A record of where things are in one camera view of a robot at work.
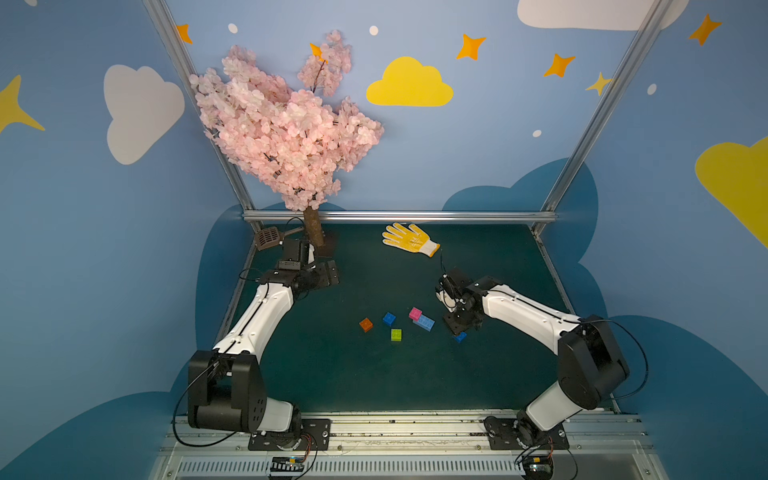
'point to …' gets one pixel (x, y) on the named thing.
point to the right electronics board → (538, 468)
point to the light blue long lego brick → (424, 322)
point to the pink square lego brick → (415, 314)
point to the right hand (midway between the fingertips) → (461, 319)
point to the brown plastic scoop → (270, 236)
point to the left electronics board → (287, 466)
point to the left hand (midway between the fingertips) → (324, 271)
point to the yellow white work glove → (415, 239)
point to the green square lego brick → (396, 335)
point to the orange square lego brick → (366, 325)
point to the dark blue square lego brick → (389, 319)
